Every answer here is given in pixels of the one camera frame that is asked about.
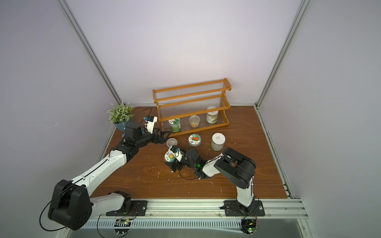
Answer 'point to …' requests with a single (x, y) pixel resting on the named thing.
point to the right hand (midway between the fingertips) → (170, 153)
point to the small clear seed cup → (171, 142)
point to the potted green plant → (119, 114)
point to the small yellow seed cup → (194, 120)
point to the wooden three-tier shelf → (192, 107)
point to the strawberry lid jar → (194, 140)
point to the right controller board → (249, 226)
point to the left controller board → (122, 222)
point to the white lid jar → (218, 141)
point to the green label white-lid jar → (212, 117)
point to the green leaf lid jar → (174, 125)
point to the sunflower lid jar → (169, 156)
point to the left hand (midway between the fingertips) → (166, 130)
